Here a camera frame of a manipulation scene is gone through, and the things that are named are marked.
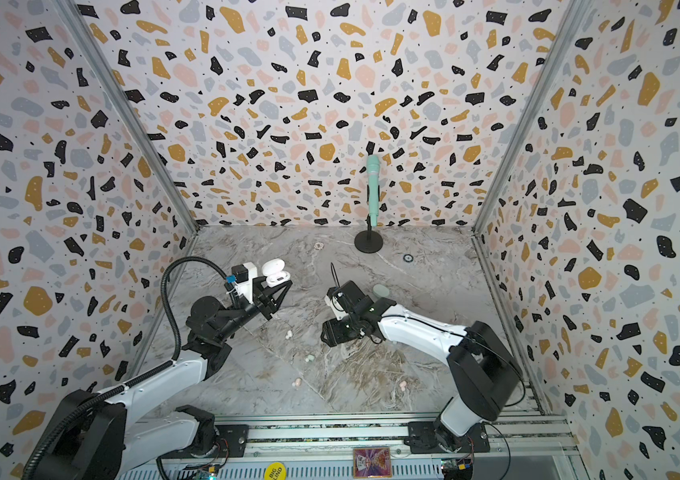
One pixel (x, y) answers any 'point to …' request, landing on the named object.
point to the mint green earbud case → (380, 291)
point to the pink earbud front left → (297, 382)
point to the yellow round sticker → (275, 471)
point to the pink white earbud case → (274, 273)
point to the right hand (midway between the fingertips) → (327, 331)
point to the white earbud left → (289, 333)
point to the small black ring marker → (408, 258)
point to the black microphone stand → (369, 241)
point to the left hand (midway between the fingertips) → (288, 276)
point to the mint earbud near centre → (311, 357)
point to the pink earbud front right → (403, 385)
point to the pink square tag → (372, 463)
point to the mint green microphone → (373, 167)
